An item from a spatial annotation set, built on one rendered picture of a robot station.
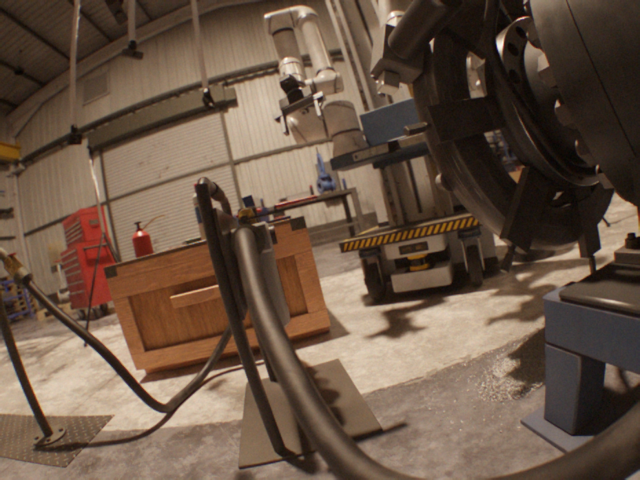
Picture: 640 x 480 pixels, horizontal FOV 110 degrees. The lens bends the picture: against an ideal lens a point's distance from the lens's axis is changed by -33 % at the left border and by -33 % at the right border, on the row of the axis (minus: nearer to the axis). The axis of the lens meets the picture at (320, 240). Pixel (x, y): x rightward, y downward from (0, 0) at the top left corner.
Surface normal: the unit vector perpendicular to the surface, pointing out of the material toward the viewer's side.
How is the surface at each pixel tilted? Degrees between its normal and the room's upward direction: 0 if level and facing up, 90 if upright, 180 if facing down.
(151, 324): 90
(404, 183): 90
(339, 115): 89
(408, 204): 90
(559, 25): 82
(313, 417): 35
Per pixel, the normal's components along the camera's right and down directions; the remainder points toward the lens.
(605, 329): -0.96, 0.24
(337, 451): -0.41, -0.75
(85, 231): 0.87, -0.18
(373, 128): -0.45, 0.16
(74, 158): 0.05, 0.04
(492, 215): -0.41, 0.68
